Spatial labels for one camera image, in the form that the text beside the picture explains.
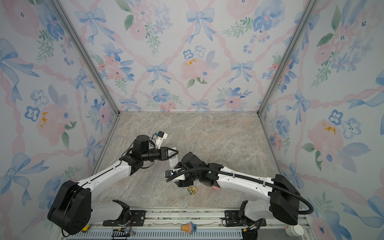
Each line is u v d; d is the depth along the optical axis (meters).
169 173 0.62
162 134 0.75
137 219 0.74
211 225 0.73
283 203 0.40
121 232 0.73
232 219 0.73
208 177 0.55
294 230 0.65
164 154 0.72
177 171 0.61
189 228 0.69
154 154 0.71
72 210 0.41
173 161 0.77
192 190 0.80
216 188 0.82
